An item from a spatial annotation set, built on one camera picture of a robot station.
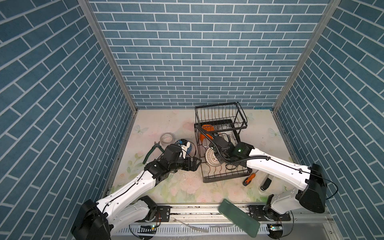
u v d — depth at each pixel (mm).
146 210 607
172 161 605
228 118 899
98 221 385
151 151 959
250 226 691
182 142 708
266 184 788
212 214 754
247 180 825
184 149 722
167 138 1019
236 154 525
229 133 978
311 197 396
